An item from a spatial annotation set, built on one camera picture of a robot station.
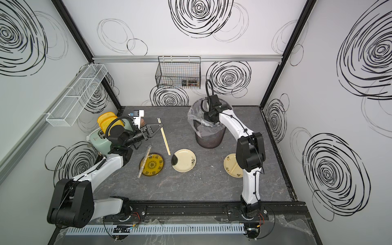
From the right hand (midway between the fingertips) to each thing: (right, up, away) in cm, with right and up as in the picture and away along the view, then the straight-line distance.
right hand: (210, 118), depth 94 cm
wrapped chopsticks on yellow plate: (-39, -25, -5) cm, 47 cm away
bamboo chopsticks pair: (+13, -29, -8) cm, 32 cm away
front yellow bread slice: (-58, 0, -12) cm, 59 cm away
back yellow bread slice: (-60, +2, -9) cm, 61 cm away
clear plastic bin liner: (-8, +3, -6) cm, 11 cm away
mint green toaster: (-61, -14, -12) cm, 64 cm away
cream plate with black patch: (-16, -25, -3) cm, 30 cm away
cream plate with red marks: (+12, -28, -5) cm, 31 cm away
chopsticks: (-26, -2, -22) cm, 34 cm away
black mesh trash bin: (0, -10, -11) cm, 14 cm away
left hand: (-25, -4, -22) cm, 33 cm away
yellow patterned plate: (-34, -28, -5) cm, 44 cm away
